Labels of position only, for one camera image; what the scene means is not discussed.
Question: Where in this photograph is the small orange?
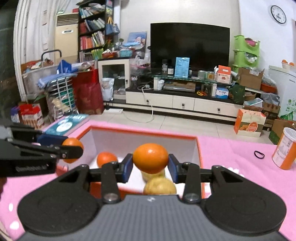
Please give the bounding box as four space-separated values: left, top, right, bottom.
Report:
62 137 84 164
96 152 119 168

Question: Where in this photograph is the light blue card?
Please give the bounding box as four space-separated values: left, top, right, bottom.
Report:
174 57 190 78

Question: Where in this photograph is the black television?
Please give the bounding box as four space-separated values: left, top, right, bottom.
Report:
150 23 230 72

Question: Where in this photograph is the blue cloth bundle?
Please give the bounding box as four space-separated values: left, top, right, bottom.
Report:
38 60 78 88

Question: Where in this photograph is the orange white carton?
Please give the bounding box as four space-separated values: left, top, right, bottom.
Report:
215 65 232 84

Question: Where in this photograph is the orange cardboard box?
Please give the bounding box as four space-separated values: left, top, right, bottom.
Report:
55 126 206 200

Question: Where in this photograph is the orange plastic basin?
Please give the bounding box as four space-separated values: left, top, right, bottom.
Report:
261 82 277 93

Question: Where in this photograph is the large orange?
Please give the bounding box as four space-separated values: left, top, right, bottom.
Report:
132 143 169 175

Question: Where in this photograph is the green plastic rack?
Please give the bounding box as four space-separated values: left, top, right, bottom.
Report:
232 35 261 73

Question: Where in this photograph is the blue tote bag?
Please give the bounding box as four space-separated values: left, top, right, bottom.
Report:
105 17 121 36

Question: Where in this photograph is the brown green cardboard box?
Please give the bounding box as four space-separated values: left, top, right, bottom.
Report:
269 119 295 145

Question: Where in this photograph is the white wire cart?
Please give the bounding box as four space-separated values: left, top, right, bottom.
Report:
42 50 78 120

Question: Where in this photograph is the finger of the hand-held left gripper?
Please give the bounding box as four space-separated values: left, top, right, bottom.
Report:
10 126 69 147
20 144 84 161

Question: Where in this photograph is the blue picture board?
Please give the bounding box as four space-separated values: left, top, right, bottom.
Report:
127 32 148 47

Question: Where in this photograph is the silver media player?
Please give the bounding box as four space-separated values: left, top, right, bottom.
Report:
163 82 196 93

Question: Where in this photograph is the brown printed carton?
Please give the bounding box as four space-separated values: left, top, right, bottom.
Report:
261 102 281 120

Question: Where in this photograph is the white black television cabinet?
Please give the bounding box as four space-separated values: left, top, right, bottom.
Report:
126 74 245 121

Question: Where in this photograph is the orange gift box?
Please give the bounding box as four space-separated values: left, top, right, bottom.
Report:
233 108 267 138

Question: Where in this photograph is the grey storage bin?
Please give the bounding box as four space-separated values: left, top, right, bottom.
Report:
22 61 58 95

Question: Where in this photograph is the red white carton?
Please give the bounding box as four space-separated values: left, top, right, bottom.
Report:
18 103 45 130

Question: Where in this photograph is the clear bin with teal lid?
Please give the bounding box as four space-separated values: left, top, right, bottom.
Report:
243 98 264 108

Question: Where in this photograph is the white bowl of oranges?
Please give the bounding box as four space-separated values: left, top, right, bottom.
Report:
281 60 296 70

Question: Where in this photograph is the orange white canister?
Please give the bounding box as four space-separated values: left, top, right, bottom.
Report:
272 127 296 171

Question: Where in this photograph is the white curtain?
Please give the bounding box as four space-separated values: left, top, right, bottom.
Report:
14 0 57 102

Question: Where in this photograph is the dark green bag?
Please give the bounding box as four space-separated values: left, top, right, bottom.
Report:
229 85 246 105

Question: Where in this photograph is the blue white mask box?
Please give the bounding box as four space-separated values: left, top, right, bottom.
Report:
216 88 229 100

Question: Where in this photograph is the white plastic bag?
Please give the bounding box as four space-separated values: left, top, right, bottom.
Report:
101 77 115 102

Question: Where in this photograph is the white cable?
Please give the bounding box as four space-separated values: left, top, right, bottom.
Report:
124 87 155 124

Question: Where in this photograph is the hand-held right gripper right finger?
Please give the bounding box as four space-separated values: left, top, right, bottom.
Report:
168 154 244 204

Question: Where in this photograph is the teal tissue pack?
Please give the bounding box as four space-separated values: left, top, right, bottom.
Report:
43 114 90 139

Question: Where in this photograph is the dark bookshelf with books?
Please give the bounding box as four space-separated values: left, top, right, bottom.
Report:
77 0 116 63

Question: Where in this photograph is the round wall clock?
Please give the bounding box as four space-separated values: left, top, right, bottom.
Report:
270 5 287 24

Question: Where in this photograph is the red gift bag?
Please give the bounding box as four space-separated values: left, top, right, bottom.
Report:
73 69 104 115

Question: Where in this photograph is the white freezer with green print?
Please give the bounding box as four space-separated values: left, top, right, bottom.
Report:
268 65 296 121

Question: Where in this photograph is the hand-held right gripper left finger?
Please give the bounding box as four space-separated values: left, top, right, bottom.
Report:
59 154 133 204

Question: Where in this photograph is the beige floor air conditioner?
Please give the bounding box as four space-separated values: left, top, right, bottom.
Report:
54 13 79 64

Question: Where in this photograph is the white glass-door cabinet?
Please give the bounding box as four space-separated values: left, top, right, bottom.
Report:
98 58 130 101

